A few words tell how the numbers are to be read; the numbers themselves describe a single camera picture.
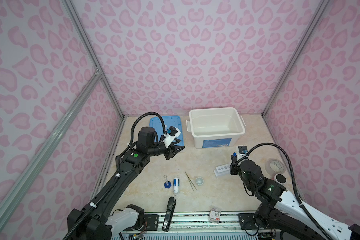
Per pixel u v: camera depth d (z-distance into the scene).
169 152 0.63
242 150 0.64
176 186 0.84
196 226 0.72
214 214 0.73
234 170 0.68
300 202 0.48
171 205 0.74
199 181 0.86
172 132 0.60
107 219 0.42
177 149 0.66
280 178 0.80
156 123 1.16
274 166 0.90
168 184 0.85
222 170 0.86
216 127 1.13
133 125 0.51
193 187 0.85
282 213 0.59
